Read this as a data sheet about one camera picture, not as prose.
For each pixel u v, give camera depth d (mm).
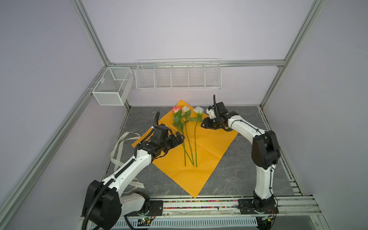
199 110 1119
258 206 659
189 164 890
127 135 1038
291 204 765
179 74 1058
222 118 717
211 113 888
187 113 1138
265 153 527
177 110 1085
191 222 708
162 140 642
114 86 1046
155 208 738
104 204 392
